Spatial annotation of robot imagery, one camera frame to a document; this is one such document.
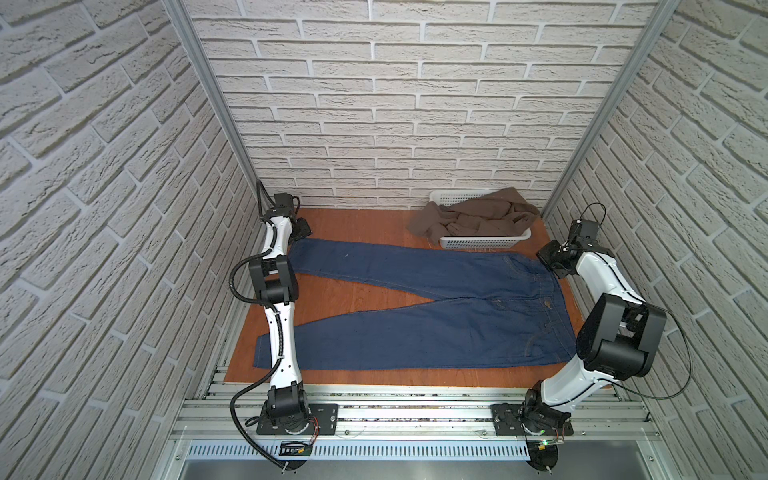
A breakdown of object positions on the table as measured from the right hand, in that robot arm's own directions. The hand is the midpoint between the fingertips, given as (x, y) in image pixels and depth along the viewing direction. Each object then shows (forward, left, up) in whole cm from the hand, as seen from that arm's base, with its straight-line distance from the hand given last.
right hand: (540, 252), depth 92 cm
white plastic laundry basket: (+35, +22, -6) cm, 41 cm away
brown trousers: (+24, +3, -5) cm, 25 cm away
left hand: (+26, +81, -10) cm, 85 cm away
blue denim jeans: (-14, +11, -12) cm, 21 cm away
